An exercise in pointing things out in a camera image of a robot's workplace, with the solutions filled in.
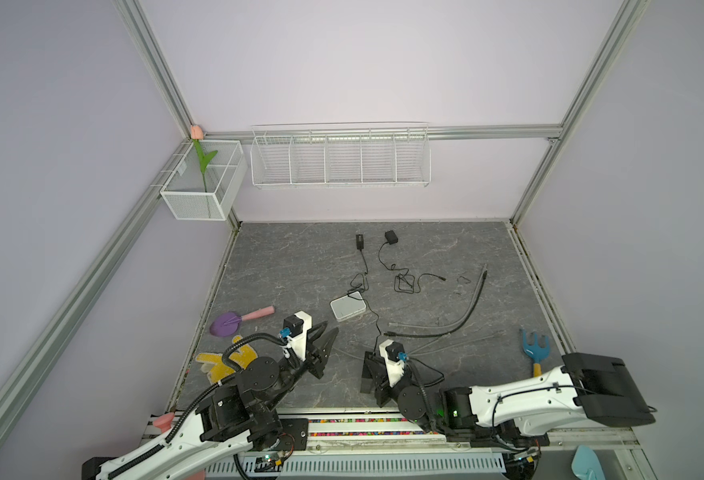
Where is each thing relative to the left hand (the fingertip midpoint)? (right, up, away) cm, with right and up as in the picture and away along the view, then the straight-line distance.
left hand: (332, 331), depth 66 cm
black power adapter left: (+6, +22, +44) cm, 50 cm away
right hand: (+9, -10, +6) cm, 15 cm away
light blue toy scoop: (+59, -32, +3) cm, 68 cm away
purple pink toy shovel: (-35, -5, +25) cm, 43 cm away
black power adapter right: (+18, +23, +49) cm, 57 cm away
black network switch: (+8, -12, +3) cm, 15 cm away
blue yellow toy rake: (+57, -11, +20) cm, 62 cm away
